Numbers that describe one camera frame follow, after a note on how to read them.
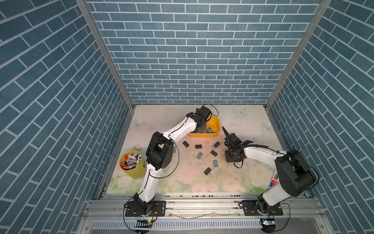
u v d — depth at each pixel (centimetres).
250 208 74
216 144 98
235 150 67
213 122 109
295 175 46
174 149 96
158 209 74
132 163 79
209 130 104
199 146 97
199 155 94
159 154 54
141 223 72
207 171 87
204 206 75
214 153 94
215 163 91
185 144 99
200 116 73
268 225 73
